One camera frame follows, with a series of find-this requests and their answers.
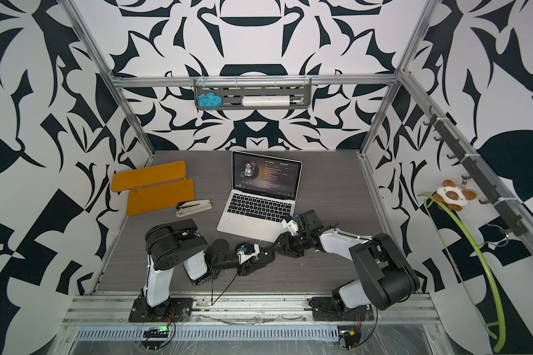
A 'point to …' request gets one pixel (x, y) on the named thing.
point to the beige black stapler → (191, 207)
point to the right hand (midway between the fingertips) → (271, 248)
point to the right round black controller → (352, 337)
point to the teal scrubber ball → (209, 100)
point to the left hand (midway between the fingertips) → (259, 251)
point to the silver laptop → (263, 194)
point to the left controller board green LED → (156, 332)
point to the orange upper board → (149, 176)
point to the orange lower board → (159, 197)
